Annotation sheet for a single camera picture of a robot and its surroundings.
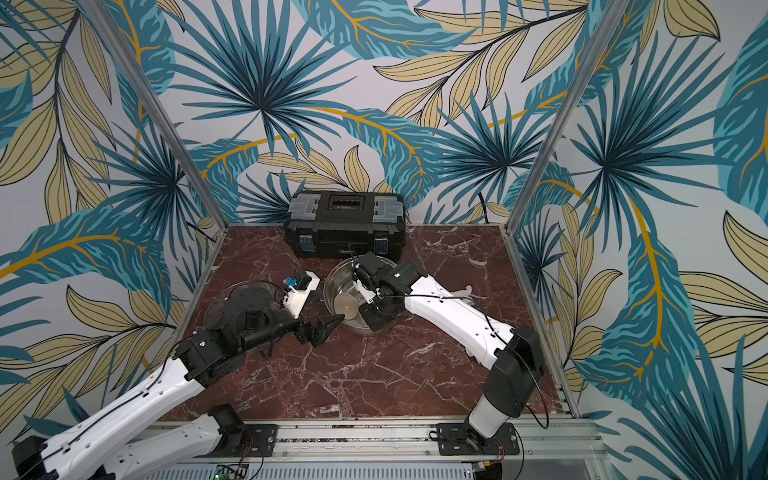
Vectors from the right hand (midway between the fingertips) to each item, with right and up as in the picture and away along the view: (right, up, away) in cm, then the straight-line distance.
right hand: (375, 316), depth 78 cm
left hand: (-10, +3, -10) cm, 15 cm away
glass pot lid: (-51, -1, +18) cm, 54 cm away
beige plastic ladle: (-10, 0, +16) cm, 19 cm away
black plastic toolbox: (-10, +26, +20) cm, 35 cm away
